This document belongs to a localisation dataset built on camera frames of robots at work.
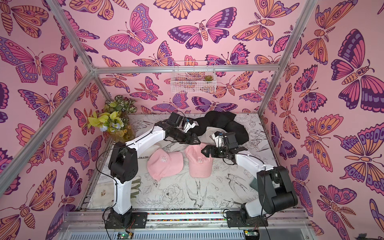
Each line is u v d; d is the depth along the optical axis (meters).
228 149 0.70
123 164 0.52
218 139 0.82
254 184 0.84
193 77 0.95
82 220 0.76
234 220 0.73
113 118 0.86
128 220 0.66
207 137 1.03
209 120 1.11
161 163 0.87
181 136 0.79
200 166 0.91
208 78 0.92
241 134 1.02
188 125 0.86
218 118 1.11
